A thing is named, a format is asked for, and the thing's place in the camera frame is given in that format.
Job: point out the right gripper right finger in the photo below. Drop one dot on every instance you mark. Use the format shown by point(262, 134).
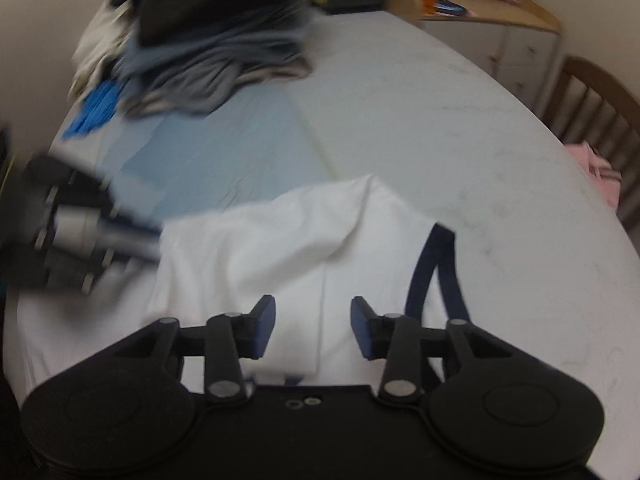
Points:
point(393, 338)

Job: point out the blue patterned table mat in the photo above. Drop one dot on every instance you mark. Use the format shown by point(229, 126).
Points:
point(257, 146)

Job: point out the blue cloth piece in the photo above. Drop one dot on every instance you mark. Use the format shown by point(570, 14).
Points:
point(96, 110)

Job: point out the blue-grey folded garment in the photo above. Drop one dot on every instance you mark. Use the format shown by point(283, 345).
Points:
point(272, 35)

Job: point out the white wooden cabinet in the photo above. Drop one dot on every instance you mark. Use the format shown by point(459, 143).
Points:
point(514, 43)

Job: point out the grey ribbed garment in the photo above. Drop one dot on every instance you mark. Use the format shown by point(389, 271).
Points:
point(204, 87)

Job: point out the pink garment on chair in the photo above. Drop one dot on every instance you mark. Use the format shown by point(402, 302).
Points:
point(602, 175)

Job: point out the white t-shirt navy collar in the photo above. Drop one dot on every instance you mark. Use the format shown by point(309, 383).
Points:
point(313, 249)

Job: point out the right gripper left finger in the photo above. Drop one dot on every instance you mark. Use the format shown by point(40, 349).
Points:
point(229, 339)

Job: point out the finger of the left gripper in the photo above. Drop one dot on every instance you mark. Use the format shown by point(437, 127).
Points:
point(125, 217)
point(144, 247)

